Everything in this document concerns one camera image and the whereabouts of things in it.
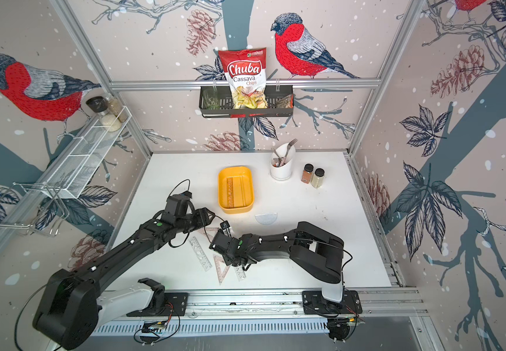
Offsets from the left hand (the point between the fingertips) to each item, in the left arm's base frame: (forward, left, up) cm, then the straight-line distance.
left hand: (213, 212), depth 85 cm
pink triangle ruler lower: (-20, -3, -11) cm, 23 cm away
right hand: (-11, -7, -11) cm, 17 cm away
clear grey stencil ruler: (-19, -11, -12) cm, 25 cm away
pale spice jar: (+20, -46, -4) cm, 50 cm away
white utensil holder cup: (+30, -29, -3) cm, 42 cm away
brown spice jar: (+23, -41, -4) cm, 47 cm away
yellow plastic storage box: (+18, -6, -11) cm, 22 cm away
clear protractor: (+3, -21, -11) cm, 24 cm away
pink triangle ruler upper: (-6, +5, -4) cm, 9 cm away
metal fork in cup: (+33, -33, +6) cm, 47 cm away
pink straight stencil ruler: (+17, -4, -11) cm, 20 cm away
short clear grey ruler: (-13, +6, -12) cm, 18 cm away
